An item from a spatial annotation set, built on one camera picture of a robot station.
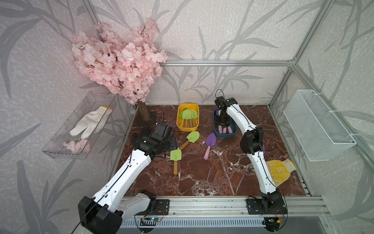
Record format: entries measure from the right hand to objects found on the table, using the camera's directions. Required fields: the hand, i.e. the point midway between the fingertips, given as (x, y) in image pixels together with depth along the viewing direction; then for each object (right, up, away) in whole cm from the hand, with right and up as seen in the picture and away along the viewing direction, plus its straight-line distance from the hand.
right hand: (218, 125), depth 102 cm
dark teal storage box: (+4, -7, 0) cm, 8 cm away
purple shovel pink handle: (-6, -10, -2) cm, 12 cm away
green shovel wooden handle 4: (-28, -19, -10) cm, 36 cm away
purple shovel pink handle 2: (+1, -3, -2) cm, 4 cm away
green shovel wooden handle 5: (-18, -9, 0) cm, 20 cm away
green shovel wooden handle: (-23, +7, +11) cm, 27 cm away
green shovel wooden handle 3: (-16, +6, +9) cm, 19 cm away
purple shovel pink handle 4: (+8, -3, -2) cm, 9 cm away
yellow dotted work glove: (+35, -27, -15) cm, 47 cm away
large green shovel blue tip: (-26, +3, +7) cm, 27 cm away
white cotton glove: (-65, +3, -34) cm, 73 cm away
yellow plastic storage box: (-21, +14, +15) cm, 30 cm away
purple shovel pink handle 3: (+5, -4, 0) cm, 6 cm away
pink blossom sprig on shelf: (-64, -7, -43) cm, 77 cm away
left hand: (-27, -8, -24) cm, 38 cm away
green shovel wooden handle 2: (-20, +3, +7) cm, 21 cm away
